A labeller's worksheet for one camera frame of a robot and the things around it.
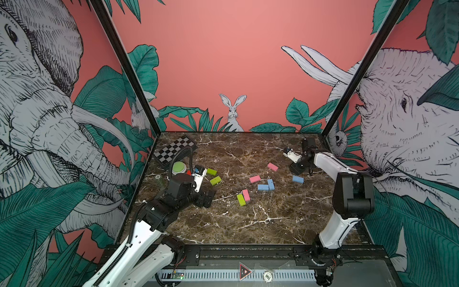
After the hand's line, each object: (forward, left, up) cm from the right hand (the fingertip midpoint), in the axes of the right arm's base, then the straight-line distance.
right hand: (296, 161), depth 97 cm
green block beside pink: (-20, +31, -7) cm, 37 cm away
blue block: (-12, +19, -7) cm, 23 cm away
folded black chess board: (+6, +76, -2) cm, 76 cm away
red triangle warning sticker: (-50, +30, -6) cm, 59 cm away
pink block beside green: (-18, +28, -5) cm, 34 cm away
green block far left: (-3, +48, -7) cm, 49 cm away
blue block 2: (-8, 0, -6) cm, 10 cm away
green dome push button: (0, +68, -7) cm, 68 cm away
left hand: (-23, +45, +14) cm, 52 cm away
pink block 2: (0, +10, -7) cm, 12 cm away
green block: (-9, +45, -6) cm, 46 cm away
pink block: (-7, +23, -7) cm, 25 cm away
